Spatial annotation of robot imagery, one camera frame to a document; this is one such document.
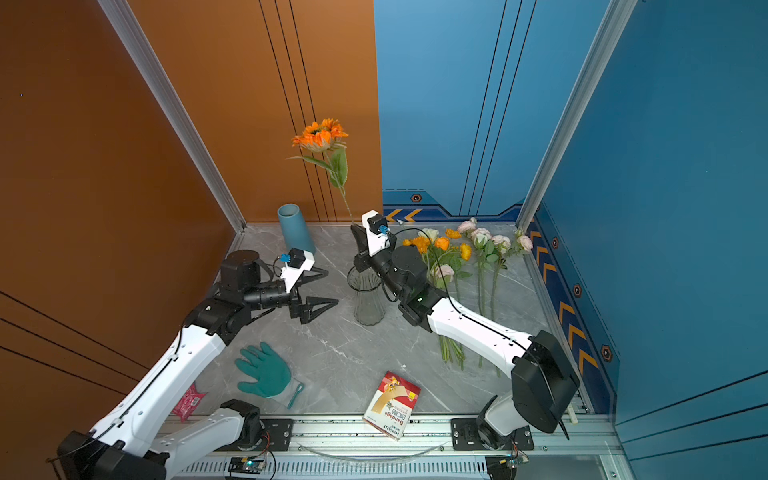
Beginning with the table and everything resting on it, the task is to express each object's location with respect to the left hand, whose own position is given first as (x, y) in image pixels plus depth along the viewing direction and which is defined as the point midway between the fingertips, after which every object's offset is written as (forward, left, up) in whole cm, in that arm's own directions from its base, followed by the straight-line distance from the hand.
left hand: (330, 284), depth 69 cm
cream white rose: (+37, -28, -21) cm, 51 cm away
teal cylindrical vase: (+30, +18, -14) cm, 38 cm away
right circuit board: (-32, -42, -29) cm, 60 cm away
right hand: (+10, -5, +9) cm, 15 cm away
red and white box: (-20, -15, -24) cm, 35 cm away
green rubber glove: (-12, +19, -28) cm, 36 cm away
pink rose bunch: (+28, -49, -23) cm, 61 cm away
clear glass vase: (+10, -7, -28) cm, 30 cm away
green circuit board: (-32, +20, -30) cm, 48 cm away
